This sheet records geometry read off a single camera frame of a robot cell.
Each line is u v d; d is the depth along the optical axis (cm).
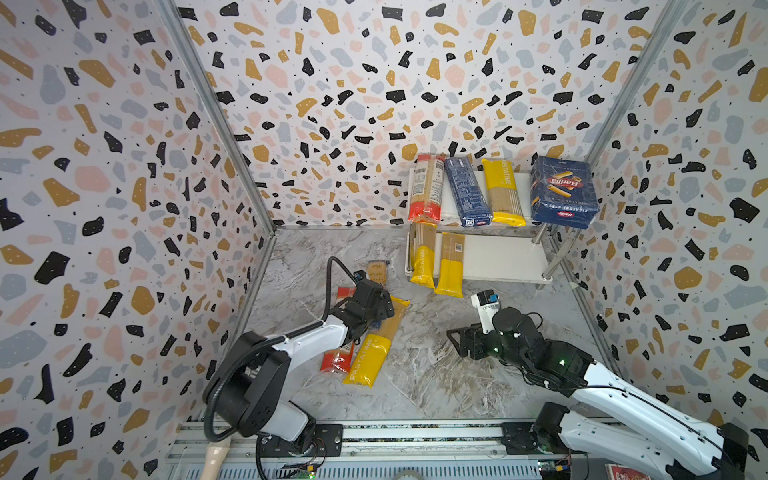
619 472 69
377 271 105
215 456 69
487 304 65
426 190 79
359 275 81
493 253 106
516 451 73
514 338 52
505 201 78
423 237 106
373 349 87
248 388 43
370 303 70
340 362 84
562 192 75
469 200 76
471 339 65
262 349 47
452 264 100
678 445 42
